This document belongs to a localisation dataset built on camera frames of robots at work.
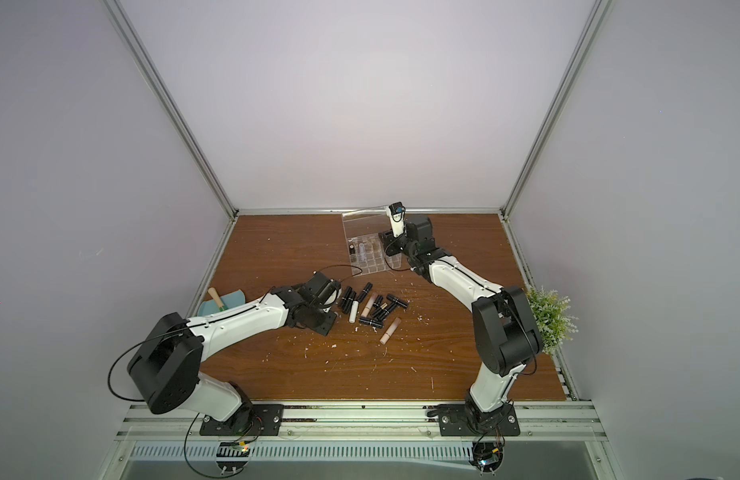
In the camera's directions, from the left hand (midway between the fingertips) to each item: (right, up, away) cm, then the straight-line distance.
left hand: (334, 322), depth 87 cm
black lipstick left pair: (+3, +5, +7) cm, 9 cm away
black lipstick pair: (+3, +5, +7) cm, 9 cm away
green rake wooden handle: (-41, +6, +10) cm, 43 cm away
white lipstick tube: (+5, +2, +5) cm, 7 cm away
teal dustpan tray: (-36, +4, +8) cm, 37 cm away
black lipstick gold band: (+4, +21, +13) cm, 25 cm away
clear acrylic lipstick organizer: (+9, +20, +17) cm, 28 cm away
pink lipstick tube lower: (+18, -2, +1) cm, 18 cm away
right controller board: (+39, -27, -17) cm, 51 cm away
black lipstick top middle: (+9, +8, +8) cm, 14 cm away
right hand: (+16, +30, +2) cm, 34 cm away
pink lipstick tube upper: (+10, +4, +6) cm, 13 cm away
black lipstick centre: (+13, +5, +6) cm, 15 cm away
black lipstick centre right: (+15, +2, +5) cm, 16 cm away
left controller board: (-23, -29, -15) cm, 40 cm away
